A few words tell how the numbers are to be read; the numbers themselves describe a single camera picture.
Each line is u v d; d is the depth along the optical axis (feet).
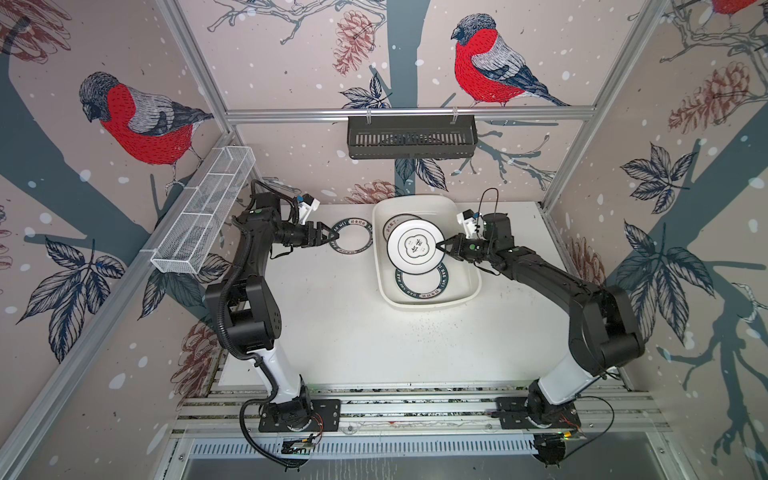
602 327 1.52
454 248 2.64
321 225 2.57
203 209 2.59
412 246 2.90
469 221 2.69
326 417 2.40
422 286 3.10
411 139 3.44
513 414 2.39
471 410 2.49
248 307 1.60
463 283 3.21
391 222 3.69
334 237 2.66
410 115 2.89
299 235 2.49
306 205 2.62
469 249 2.55
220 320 1.39
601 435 2.28
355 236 3.71
